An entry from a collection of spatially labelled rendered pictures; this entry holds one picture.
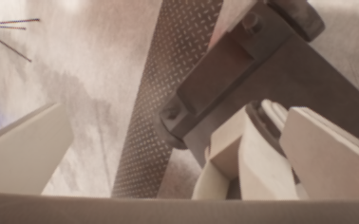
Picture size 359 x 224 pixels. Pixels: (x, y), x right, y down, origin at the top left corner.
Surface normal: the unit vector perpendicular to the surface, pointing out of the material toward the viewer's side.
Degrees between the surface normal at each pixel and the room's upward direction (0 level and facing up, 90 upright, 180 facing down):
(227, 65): 0
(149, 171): 23
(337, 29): 0
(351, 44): 0
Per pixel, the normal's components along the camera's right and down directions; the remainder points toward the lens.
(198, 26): -0.28, 0.18
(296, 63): -0.61, 0.03
